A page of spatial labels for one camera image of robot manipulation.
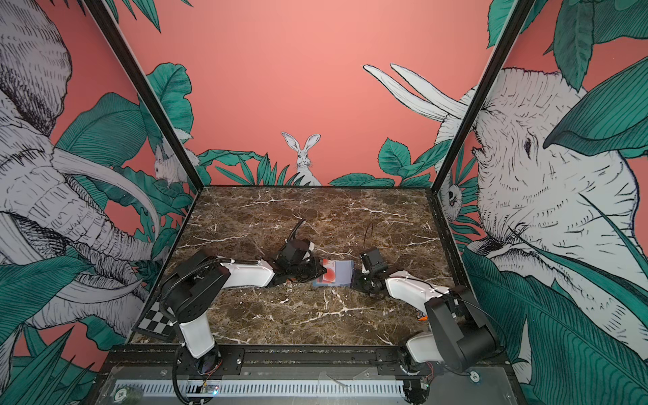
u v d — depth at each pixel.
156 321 0.78
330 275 0.91
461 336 0.43
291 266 0.74
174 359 0.75
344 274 0.93
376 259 0.72
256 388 0.70
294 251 0.73
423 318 0.82
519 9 0.69
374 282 0.66
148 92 0.87
